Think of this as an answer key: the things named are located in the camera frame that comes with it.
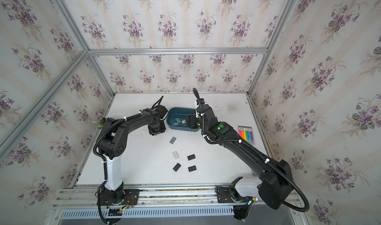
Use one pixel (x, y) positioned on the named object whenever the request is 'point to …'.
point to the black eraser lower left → (176, 167)
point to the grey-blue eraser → (178, 120)
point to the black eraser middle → (191, 157)
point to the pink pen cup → (101, 123)
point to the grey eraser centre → (172, 140)
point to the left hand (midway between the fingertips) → (161, 132)
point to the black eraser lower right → (192, 168)
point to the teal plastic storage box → (175, 112)
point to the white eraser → (175, 154)
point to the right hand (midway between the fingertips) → (193, 117)
